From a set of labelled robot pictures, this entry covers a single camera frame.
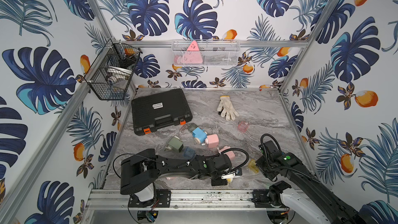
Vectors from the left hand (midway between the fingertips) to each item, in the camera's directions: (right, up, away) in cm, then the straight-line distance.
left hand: (227, 175), depth 77 cm
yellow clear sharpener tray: (+15, +2, +6) cm, 16 cm away
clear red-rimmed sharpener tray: (+14, +21, +24) cm, 35 cm away
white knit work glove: (+5, +34, +30) cm, 46 cm away
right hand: (+17, +3, +4) cm, 18 cm away
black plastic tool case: (-40, +32, +23) cm, 56 cm away
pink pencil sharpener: (-6, +15, +11) cm, 19 cm away
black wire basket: (-62, +50, +6) cm, 80 cm away
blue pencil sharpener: (-13, +17, +13) cm, 25 cm away
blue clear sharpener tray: (-20, +8, +11) cm, 24 cm away
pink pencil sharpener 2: (+3, +9, +6) cm, 11 cm away
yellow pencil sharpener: (+1, -1, -4) cm, 4 cm away
